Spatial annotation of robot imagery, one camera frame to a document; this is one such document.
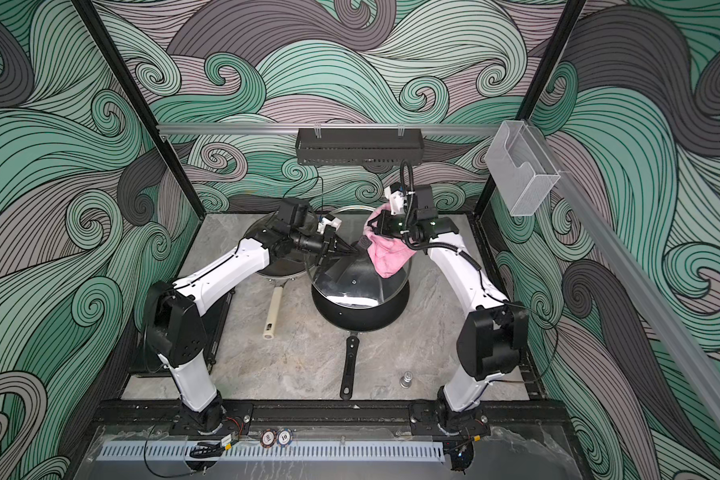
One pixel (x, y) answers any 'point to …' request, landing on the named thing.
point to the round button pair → (269, 438)
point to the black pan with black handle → (356, 320)
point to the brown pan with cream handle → (275, 288)
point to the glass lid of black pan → (352, 280)
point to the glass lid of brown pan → (293, 262)
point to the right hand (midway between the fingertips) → (364, 224)
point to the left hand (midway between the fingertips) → (357, 249)
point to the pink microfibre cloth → (389, 254)
